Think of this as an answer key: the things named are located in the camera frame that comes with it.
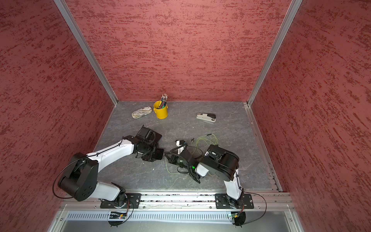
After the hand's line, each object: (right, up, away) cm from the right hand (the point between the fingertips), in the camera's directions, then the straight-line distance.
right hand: (164, 157), depth 86 cm
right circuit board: (+38, -25, -15) cm, 48 cm away
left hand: (-3, +2, +1) cm, 4 cm away
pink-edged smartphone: (-6, +15, -13) cm, 21 cm away
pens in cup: (-4, +37, +15) cm, 40 cm away
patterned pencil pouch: (-22, +29, +24) cm, 43 cm away
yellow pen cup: (-7, +27, +21) cm, 35 cm away
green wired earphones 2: (+31, +10, +14) cm, 35 cm away
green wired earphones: (+3, -7, -3) cm, 8 cm away
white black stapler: (+29, +24, +21) cm, 43 cm away
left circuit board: (-22, -26, -14) cm, 37 cm away
